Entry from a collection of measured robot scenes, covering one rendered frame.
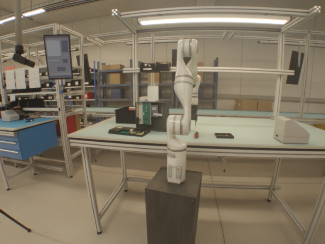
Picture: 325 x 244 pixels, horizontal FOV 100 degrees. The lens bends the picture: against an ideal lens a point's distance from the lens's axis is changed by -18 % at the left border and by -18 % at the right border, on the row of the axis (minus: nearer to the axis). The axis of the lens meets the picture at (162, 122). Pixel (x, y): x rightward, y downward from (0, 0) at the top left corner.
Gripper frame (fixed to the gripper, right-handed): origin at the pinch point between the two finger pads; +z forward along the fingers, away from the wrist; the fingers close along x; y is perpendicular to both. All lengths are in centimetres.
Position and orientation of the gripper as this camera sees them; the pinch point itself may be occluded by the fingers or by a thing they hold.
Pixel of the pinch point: (191, 129)
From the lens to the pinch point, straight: 118.9
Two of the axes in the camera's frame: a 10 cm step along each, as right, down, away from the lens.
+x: -9.5, -0.7, 3.2
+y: 3.2, -1.9, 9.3
